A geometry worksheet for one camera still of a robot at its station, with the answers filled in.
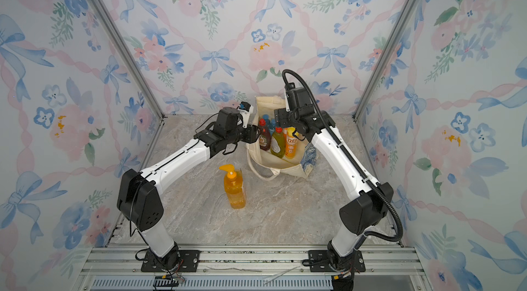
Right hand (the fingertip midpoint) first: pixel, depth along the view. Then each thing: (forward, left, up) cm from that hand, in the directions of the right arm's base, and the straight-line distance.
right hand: (288, 111), depth 79 cm
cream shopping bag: (-8, +11, -23) cm, 27 cm away
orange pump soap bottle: (-23, +21, -17) cm, 35 cm away
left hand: (-2, +11, -7) cm, 13 cm away
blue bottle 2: (+7, +6, -19) cm, 21 cm away
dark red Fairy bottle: (+3, +10, -21) cm, 23 cm away
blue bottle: (+12, +9, -16) cm, 22 cm away
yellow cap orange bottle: (-2, -2, -17) cm, 17 cm away
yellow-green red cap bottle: (0, +3, -21) cm, 21 cm away
